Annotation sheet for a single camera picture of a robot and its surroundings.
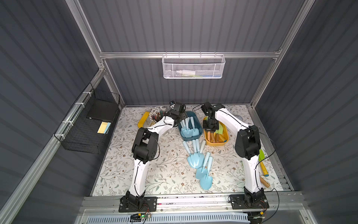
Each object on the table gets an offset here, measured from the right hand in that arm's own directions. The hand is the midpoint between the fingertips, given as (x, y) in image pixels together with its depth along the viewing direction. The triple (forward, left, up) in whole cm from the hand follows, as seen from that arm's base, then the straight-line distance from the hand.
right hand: (207, 131), depth 95 cm
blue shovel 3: (-31, +3, -8) cm, 32 cm away
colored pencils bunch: (+6, +35, +11) cm, 37 cm away
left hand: (+12, +16, +4) cm, 21 cm away
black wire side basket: (-12, +68, +20) cm, 72 cm away
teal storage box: (+7, +11, -6) cm, 15 cm away
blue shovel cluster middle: (-17, +11, -6) cm, 21 cm away
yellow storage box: (-3, -9, -4) cm, 10 cm away
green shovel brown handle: (-3, -1, -1) cm, 3 cm away
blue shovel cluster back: (-17, +6, -6) cm, 19 cm away
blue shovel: (+2, +14, -6) cm, 15 cm away
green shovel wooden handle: (+4, -10, -5) cm, 12 cm away
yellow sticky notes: (-10, +60, +18) cm, 64 cm away
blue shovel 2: (+4, +8, -6) cm, 10 cm away
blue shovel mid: (-26, +5, -7) cm, 27 cm away
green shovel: (-31, -30, -6) cm, 44 cm away
